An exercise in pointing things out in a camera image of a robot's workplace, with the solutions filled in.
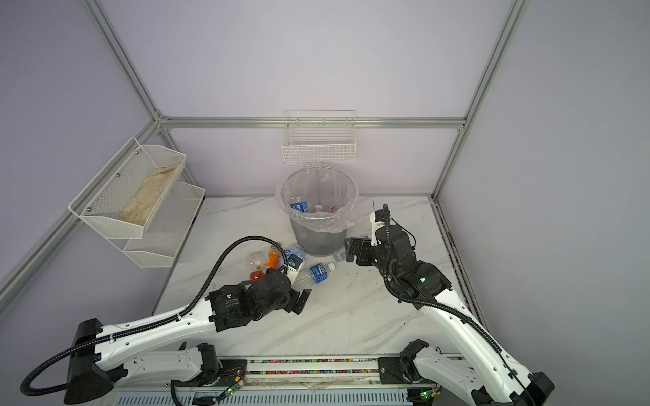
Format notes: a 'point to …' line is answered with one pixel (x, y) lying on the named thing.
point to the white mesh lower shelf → (158, 246)
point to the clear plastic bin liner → (318, 198)
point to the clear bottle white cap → (339, 255)
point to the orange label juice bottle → (275, 258)
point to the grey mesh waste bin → (320, 244)
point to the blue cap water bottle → (301, 205)
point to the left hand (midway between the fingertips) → (295, 284)
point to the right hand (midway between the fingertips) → (355, 239)
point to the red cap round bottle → (256, 275)
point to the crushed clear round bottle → (256, 261)
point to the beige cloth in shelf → (139, 206)
